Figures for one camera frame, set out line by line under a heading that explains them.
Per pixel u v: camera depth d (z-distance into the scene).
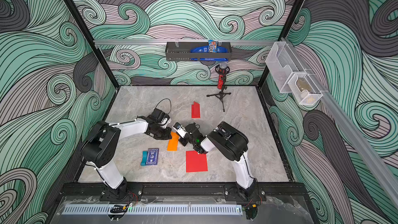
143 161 0.83
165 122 0.86
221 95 1.07
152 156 0.83
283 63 0.78
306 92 0.62
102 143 0.48
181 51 0.95
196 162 0.83
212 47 0.90
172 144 0.90
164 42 0.93
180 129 0.82
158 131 0.79
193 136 0.76
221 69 0.98
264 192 0.73
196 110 1.07
